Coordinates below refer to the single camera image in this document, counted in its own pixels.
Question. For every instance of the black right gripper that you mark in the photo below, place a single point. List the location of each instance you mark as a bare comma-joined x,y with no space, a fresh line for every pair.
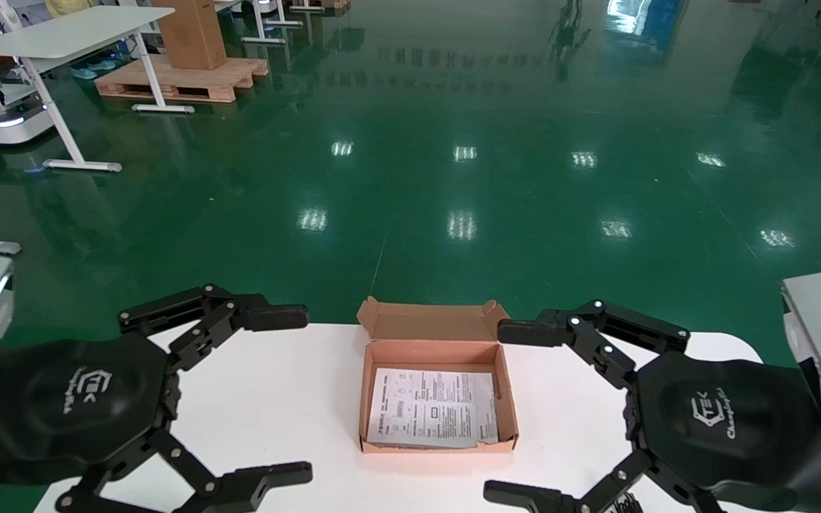
731,420

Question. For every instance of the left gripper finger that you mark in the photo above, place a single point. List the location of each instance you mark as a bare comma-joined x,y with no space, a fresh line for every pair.
261,481
275,315

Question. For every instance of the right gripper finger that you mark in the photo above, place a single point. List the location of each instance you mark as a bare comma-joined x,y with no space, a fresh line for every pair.
517,496
524,332

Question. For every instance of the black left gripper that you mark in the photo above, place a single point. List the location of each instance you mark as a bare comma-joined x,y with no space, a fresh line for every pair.
61,399

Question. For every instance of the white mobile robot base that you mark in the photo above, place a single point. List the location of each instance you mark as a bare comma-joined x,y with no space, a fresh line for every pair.
4,122

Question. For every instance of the open brown cardboard box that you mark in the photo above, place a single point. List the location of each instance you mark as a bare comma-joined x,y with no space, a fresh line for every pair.
432,324

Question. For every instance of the printed paper manual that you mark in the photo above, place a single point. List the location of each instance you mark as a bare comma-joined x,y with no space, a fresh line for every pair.
432,410

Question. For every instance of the wooden pallet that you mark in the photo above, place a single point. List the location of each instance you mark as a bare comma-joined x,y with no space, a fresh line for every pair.
197,80

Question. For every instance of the tall brown cardboard carton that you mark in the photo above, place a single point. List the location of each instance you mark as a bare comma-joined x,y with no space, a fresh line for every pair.
193,35

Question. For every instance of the light blue floor item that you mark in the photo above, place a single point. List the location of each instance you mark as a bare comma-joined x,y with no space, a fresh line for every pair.
86,73

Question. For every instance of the white desk with legs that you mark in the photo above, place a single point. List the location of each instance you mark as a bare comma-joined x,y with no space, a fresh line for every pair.
61,32

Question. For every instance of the person in yellow clothing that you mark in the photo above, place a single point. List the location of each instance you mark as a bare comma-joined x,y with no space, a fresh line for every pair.
68,6

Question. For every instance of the distant white desk frame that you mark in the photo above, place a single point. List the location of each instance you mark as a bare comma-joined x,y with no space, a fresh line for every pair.
264,40

